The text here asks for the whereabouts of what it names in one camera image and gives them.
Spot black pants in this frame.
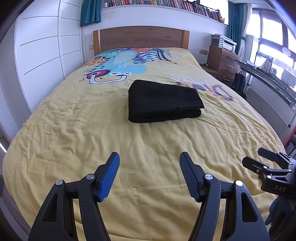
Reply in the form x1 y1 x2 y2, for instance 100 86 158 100
128 80 204 123

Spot glass top desk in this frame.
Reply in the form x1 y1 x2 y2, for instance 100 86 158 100
235 59 296 128

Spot dark tote bag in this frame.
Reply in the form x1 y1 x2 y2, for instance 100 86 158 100
231 70 246 95

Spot yellow cartoon bedspread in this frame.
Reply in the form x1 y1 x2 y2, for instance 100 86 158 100
3 48 284 240

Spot wooden drawer dresser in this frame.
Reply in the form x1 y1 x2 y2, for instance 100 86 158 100
201 46 241 87

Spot white printer on dresser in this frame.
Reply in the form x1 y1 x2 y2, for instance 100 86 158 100
211 34 237 53

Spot teal curtain right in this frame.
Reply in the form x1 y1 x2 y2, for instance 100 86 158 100
227 1 245 55

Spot teal curtain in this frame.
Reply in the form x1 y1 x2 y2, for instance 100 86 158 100
80 0 101 27
227 1 245 55

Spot row of books on shelf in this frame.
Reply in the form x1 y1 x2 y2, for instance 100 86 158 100
102 0 228 25

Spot white wardrobe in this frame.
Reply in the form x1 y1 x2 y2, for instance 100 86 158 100
15 0 83 112

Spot wooden headboard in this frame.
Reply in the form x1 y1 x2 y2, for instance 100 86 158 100
93 26 190 55

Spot teal curtain left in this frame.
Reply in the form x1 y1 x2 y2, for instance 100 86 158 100
80 0 101 27

